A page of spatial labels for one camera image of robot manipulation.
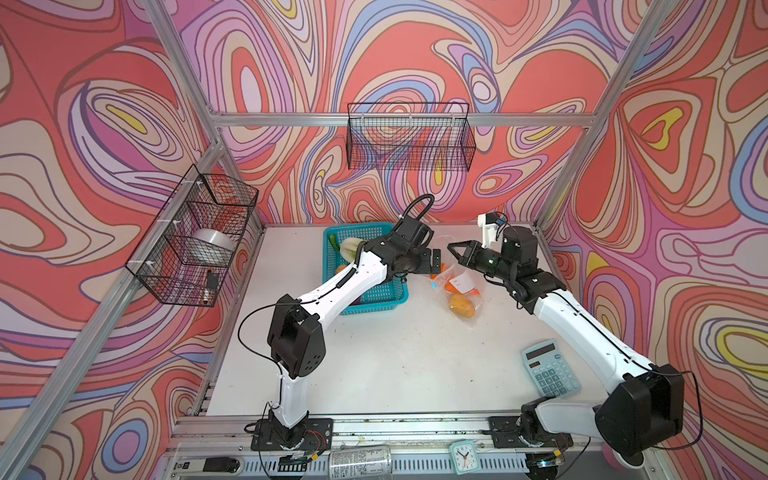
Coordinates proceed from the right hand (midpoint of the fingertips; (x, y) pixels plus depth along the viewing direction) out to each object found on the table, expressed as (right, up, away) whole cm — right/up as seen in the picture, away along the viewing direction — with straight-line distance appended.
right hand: (449, 252), depth 77 cm
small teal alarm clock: (+2, -49, -8) cm, 49 cm away
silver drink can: (-20, -47, -12) cm, 52 cm away
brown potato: (+7, -16, +13) cm, 22 cm away
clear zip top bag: (+5, -10, +9) cm, 14 cm away
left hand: (-4, -2, +6) cm, 8 cm away
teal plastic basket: (-16, -14, +23) cm, 31 cm away
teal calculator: (+30, -33, +5) cm, 45 cm away
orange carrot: (+2, -10, +9) cm, 14 cm away
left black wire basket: (-66, 0, -5) cm, 66 cm away
